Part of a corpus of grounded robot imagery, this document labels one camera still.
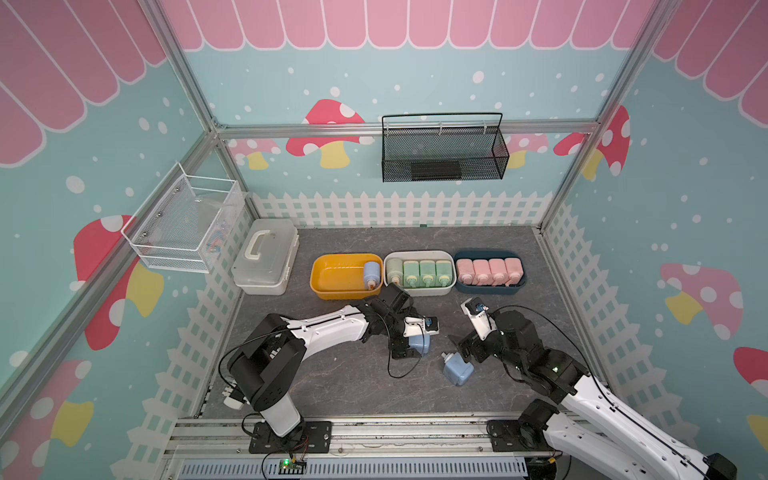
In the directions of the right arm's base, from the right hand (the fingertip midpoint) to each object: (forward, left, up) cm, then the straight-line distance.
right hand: (465, 325), depth 77 cm
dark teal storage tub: (+33, -12, -11) cm, 37 cm away
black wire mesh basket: (+51, +3, +20) cm, 55 cm away
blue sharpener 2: (-6, +12, +3) cm, 13 cm away
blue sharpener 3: (-9, +2, -8) cm, 12 cm away
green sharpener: (+22, +13, -8) cm, 27 cm away
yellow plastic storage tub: (+28, +38, -17) cm, 50 cm away
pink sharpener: (+24, -6, -9) cm, 27 cm away
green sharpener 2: (+22, +7, -7) cm, 25 cm away
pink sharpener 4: (+24, -22, -9) cm, 34 cm away
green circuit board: (-29, +44, -18) cm, 56 cm away
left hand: (+1, +13, -10) cm, 16 cm away
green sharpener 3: (+22, +2, -8) cm, 23 cm away
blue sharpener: (+22, +26, -8) cm, 35 cm away
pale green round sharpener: (+23, +18, -7) cm, 31 cm away
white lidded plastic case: (+28, +61, -3) cm, 67 cm away
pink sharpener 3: (+24, -17, -10) cm, 31 cm away
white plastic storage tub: (+33, +9, -11) cm, 37 cm away
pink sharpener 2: (+23, -11, -8) cm, 27 cm away
